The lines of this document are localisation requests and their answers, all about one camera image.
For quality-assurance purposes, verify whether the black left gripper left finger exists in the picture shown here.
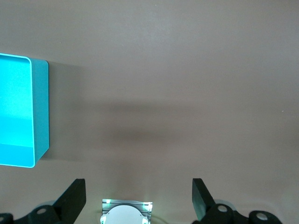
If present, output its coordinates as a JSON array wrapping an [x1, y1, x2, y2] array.
[[14, 178, 86, 224]]

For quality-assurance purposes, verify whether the teal plastic storage bin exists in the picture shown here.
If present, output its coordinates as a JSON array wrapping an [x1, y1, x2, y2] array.
[[0, 53, 50, 168]]

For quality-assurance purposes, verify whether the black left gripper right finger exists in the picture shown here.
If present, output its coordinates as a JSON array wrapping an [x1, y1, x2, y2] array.
[[192, 178, 249, 224]]

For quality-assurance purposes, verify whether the brown table cover mat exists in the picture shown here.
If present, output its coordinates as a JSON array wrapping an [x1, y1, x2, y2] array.
[[0, 0, 299, 224]]

